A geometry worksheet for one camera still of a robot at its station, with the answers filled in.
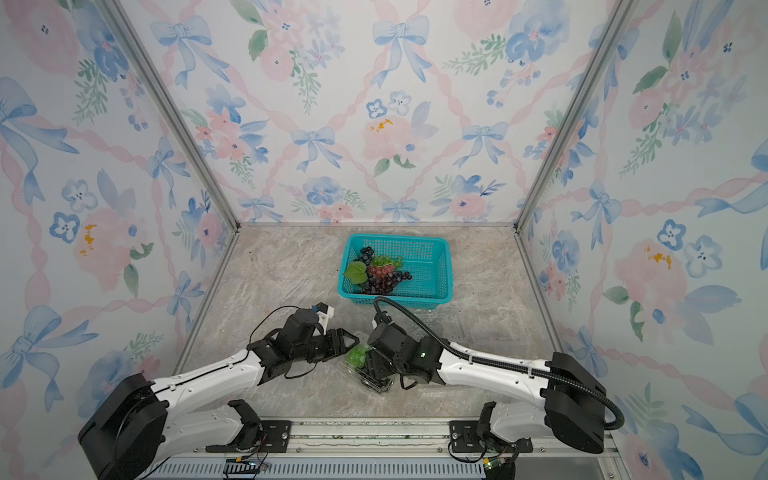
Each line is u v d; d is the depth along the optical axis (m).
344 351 0.73
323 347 0.73
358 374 0.76
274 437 0.74
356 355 0.80
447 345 0.52
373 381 0.74
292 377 0.71
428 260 1.07
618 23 0.70
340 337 0.75
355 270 0.95
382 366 0.69
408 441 0.75
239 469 0.73
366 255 1.03
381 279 0.99
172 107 0.86
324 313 0.78
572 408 0.40
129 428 0.41
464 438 0.73
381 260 1.06
